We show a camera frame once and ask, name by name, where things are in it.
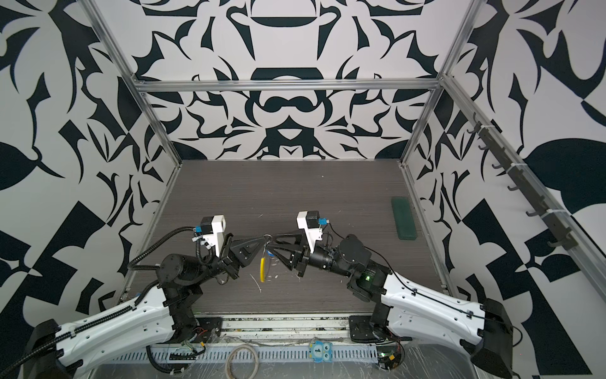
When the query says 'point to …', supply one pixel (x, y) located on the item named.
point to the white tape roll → (229, 359)
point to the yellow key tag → (263, 270)
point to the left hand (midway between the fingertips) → (264, 237)
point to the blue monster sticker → (321, 351)
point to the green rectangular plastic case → (405, 219)
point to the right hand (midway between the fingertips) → (273, 246)
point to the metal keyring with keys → (267, 238)
